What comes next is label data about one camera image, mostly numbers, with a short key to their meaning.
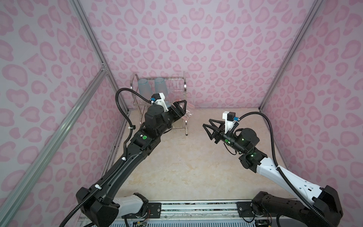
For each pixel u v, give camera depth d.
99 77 0.85
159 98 0.59
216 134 0.59
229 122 0.58
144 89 0.86
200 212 0.74
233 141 0.59
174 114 0.58
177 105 0.58
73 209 0.35
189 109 0.62
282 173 0.47
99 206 0.36
